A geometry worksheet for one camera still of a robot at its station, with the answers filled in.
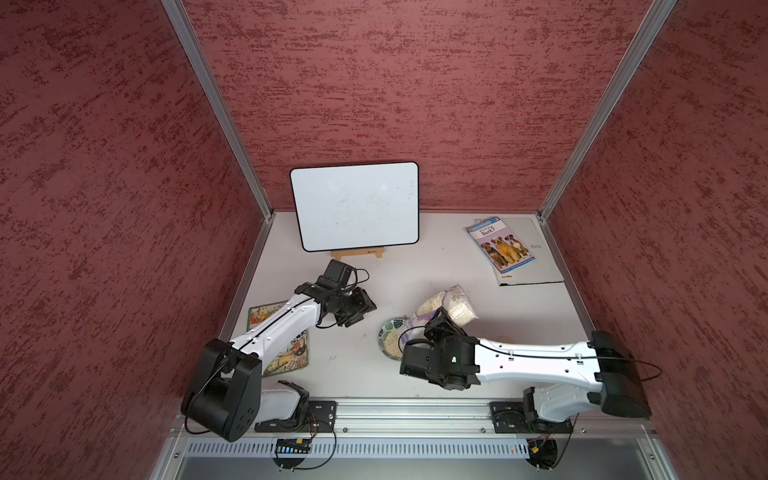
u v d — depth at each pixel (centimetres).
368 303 83
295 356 83
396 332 86
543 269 103
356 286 74
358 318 81
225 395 41
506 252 106
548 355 44
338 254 103
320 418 74
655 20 72
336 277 67
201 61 79
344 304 71
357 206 97
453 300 70
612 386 40
